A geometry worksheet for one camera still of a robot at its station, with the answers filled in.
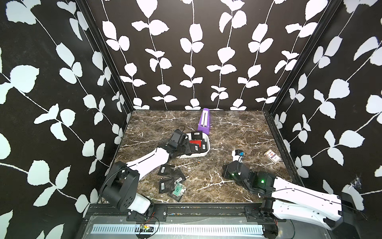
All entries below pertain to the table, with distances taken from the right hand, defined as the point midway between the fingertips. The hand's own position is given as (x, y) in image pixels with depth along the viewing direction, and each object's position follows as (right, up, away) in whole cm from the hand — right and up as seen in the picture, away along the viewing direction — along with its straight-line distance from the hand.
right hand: (219, 165), depth 76 cm
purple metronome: (-6, +22, +25) cm, 34 cm away
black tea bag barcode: (-11, +14, +23) cm, 29 cm away
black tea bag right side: (-29, -13, +6) cm, 32 cm away
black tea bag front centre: (-7, +7, +19) cm, 22 cm away
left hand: (-15, +9, +12) cm, 22 cm away
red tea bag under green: (-12, +10, +21) cm, 26 cm away
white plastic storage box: (-5, +12, +22) cm, 26 cm away
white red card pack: (+37, +1, +17) cm, 41 cm away
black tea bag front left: (-32, -6, +12) cm, 34 cm away
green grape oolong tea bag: (-22, -15, +5) cm, 27 cm away
